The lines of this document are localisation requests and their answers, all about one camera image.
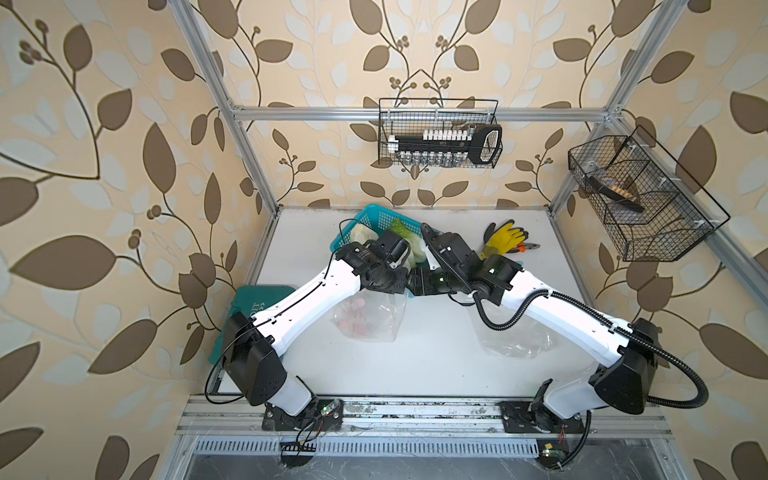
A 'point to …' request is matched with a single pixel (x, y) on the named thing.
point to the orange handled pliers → (523, 246)
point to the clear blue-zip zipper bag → (525, 339)
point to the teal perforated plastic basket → (378, 218)
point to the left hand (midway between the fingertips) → (396, 280)
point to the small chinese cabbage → (362, 234)
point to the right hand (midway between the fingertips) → (412, 282)
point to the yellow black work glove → (502, 239)
